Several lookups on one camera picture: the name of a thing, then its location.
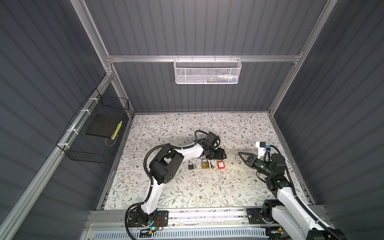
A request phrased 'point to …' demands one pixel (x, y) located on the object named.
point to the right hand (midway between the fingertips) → (240, 155)
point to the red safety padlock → (221, 165)
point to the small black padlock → (190, 166)
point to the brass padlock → (205, 165)
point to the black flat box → (104, 125)
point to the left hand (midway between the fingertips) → (223, 156)
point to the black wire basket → (93, 137)
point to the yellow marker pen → (117, 130)
